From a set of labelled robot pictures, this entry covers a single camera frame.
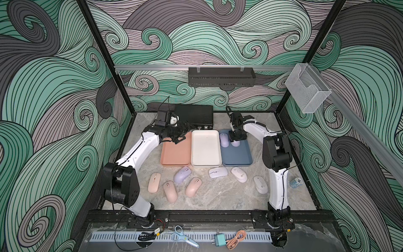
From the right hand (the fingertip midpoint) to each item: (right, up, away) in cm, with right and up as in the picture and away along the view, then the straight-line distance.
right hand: (233, 139), depth 101 cm
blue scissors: (-32, -41, -31) cm, 60 cm away
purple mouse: (-32, -18, -15) cm, 40 cm away
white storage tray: (-18, -6, 0) cm, 19 cm away
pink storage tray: (-37, -9, -7) cm, 39 cm away
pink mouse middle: (-38, -26, -20) cm, 50 cm away
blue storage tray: (-1, -10, -6) cm, 12 cm away
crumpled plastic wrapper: (+27, -21, -21) cm, 40 cm away
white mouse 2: (+10, -23, -19) cm, 31 cm away
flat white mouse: (-12, -18, -13) cm, 25 cm away
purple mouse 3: (+1, -2, -3) cm, 4 cm away
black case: (-23, +15, +16) cm, 32 cm away
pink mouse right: (-26, -24, -19) cm, 40 cm away
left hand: (-27, +7, -19) cm, 34 cm away
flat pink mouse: (-47, -22, -17) cm, 55 cm away
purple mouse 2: (-6, 0, 0) cm, 6 cm away
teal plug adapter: (-14, -41, -34) cm, 55 cm away
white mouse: (+1, -19, -15) cm, 24 cm away
